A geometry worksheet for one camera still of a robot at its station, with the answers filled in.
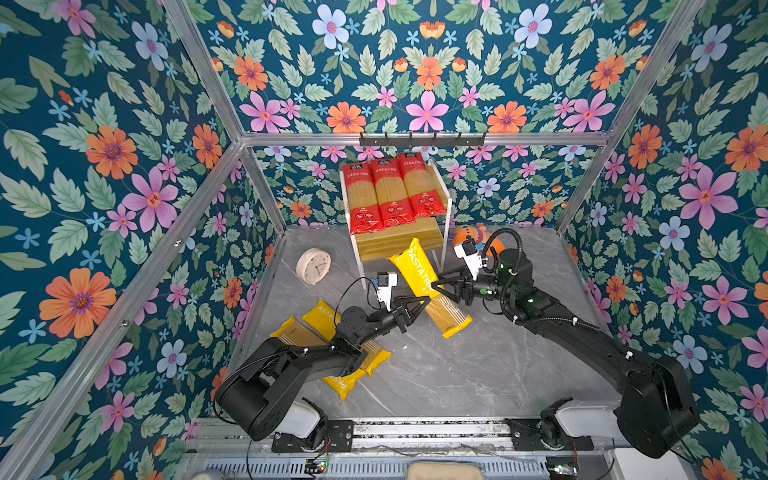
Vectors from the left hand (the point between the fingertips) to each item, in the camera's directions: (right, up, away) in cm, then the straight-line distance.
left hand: (432, 298), depth 69 cm
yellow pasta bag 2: (-39, -14, +21) cm, 46 cm away
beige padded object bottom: (+2, -38, -3) cm, 38 cm away
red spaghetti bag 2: (-10, +27, +11) cm, 31 cm away
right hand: (+2, +4, +4) cm, 6 cm away
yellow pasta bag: (+5, -5, +4) cm, 8 cm away
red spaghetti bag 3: (-1, +29, +13) cm, 32 cm away
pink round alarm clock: (-37, +7, +30) cm, 48 cm away
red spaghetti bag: (-17, +22, +6) cm, 28 cm away
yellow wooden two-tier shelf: (-14, +14, +26) cm, 32 cm away
